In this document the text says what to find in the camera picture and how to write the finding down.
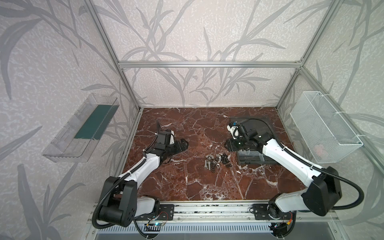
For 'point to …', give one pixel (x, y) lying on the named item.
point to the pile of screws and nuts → (212, 162)
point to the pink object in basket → (319, 151)
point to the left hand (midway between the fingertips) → (183, 145)
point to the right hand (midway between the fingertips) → (227, 143)
